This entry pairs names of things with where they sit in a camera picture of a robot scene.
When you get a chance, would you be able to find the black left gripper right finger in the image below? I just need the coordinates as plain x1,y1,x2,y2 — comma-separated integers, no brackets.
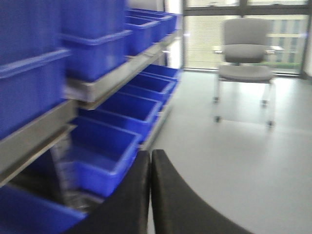
151,149,254,234

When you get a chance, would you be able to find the steel rack on castors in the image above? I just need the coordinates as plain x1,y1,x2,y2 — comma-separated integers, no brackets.
0,30,184,191

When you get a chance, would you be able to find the grey upholstered chair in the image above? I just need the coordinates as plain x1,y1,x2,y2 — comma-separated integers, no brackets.
212,18,281,129

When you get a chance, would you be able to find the row of blue bins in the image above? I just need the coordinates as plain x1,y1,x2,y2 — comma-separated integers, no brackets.
0,0,182,234

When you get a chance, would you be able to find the large window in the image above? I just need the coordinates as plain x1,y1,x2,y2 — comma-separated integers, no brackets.
181,0,312,77

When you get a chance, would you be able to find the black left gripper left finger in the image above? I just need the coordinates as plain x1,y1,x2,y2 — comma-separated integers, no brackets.
70,150,151,234

